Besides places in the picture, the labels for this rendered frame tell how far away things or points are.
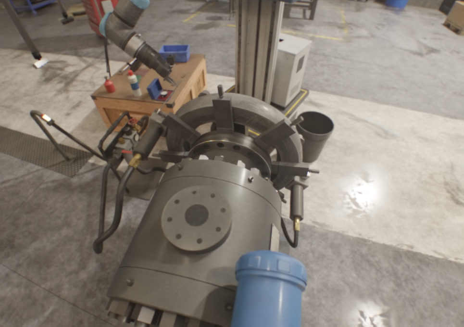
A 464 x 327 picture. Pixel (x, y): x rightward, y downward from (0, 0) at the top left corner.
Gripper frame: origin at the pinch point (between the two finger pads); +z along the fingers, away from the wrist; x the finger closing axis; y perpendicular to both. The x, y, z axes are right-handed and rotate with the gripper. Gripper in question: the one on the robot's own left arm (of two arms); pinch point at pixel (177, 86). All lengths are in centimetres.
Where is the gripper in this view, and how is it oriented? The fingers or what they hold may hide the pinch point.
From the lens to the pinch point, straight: 103.6
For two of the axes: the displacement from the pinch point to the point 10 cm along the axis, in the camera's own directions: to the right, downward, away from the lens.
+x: 0.2, -5.9, 8.1
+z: 7.5, 5.5, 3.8
